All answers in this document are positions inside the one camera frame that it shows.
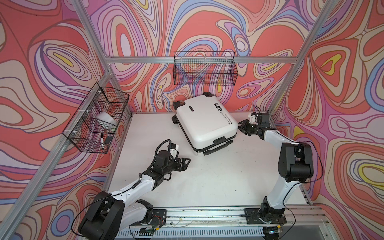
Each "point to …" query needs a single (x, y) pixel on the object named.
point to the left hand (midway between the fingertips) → (187, 159)
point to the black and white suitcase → (206, 124)
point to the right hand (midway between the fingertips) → (235, 127)
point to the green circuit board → (146, 230)
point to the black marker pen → (102, 141)
